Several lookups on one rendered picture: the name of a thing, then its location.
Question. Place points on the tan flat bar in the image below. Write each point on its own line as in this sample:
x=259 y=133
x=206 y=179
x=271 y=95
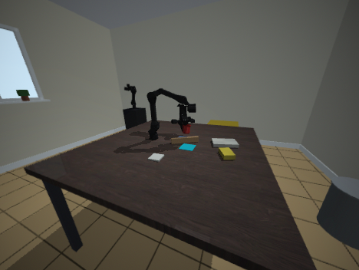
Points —
x=184 y=140

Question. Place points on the yellow rectangular block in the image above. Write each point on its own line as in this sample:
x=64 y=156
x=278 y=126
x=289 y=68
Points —
x=226 y=153

